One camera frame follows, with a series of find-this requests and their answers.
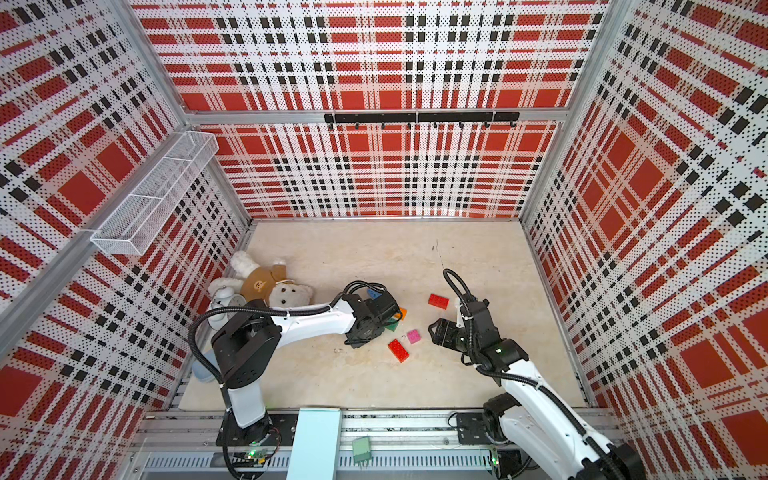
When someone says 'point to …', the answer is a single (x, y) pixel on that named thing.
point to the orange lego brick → (403, 312)
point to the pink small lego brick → (413, 336)
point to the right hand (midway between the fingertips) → (442, 331)
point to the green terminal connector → (361, 447)
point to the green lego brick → (393, 324)
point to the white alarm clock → (224, 296)
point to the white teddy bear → (269, 284)
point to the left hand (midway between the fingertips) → (375, 332)
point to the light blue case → (200, 370)
